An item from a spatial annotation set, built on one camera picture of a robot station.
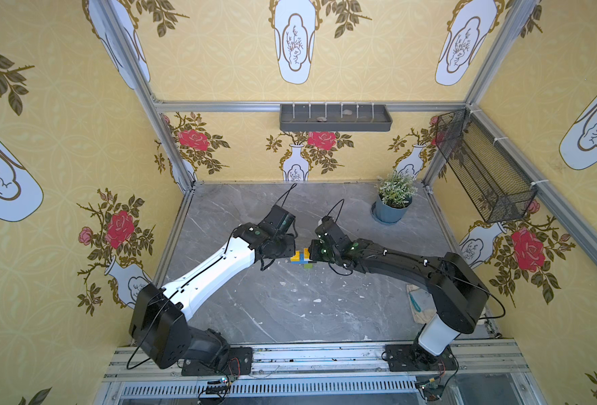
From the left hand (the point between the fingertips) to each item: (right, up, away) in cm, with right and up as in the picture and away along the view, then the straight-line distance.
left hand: (293, 248), depth 82 cm
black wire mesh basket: (+67, +20, +1) cm, 70 cm away
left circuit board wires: (-20, -38, -10) cm, 44 cm away
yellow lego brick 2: (+1, -4, +6) cm, 7 cm away
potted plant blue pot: (+38, +19, +13) cm, 45 cm away
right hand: (+5, -5, +7) cm, 10 cm away
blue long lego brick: (+3, -6, +6) cm, 9 cm away
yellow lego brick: (+4, -2, +3) cm, 6 cm away
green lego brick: (+5, -8, +10) cm, 14 cm away
